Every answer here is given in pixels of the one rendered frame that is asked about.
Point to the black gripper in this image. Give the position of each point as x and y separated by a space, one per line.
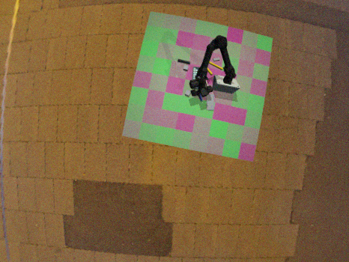
196 93

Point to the grey keyboard with white letter keys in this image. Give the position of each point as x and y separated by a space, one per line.
194 72

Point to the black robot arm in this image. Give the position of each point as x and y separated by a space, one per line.
201 76

